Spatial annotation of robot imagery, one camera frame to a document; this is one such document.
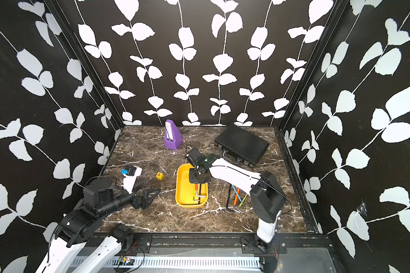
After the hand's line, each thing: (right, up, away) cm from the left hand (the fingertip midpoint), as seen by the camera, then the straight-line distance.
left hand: (154, 184), depth 66 cm
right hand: (+13, -1, +18) cm, 22 cm away
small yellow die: (-6, -2, +27) cm, 28 cm away
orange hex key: (+36, -12, +22) cm, 44 cm away
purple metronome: (-1, +19, +38) cm, 43 cm away
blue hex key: (+36, -11, +24) cm, 45 cm away
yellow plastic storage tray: (+9, -9, +23) cm, 26 cm away
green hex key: (+38, -16, +20) cm, 46 cm away
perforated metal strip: (+29, -34, +5) cm, 45 cm away
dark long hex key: (+31, -14, +22) cm, 41 cm away
